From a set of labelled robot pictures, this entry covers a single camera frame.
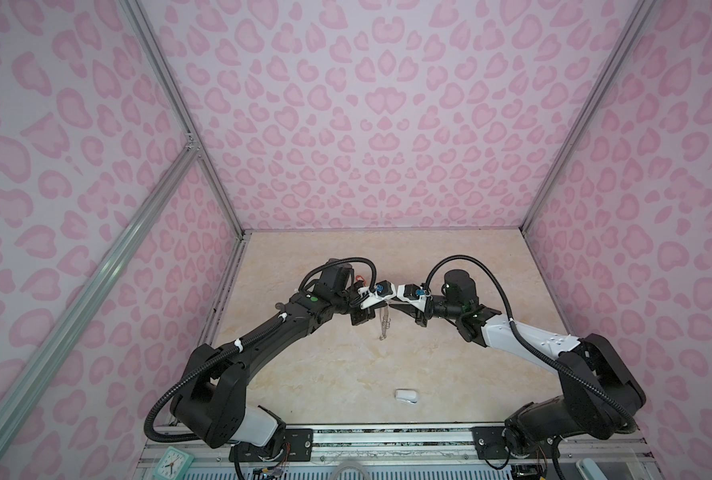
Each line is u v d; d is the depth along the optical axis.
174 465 0.69
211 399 0.42
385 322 0.82
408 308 0.70
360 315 0.72
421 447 0.74
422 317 0.72
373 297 0.67
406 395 0.79
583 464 0.68
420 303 0.69
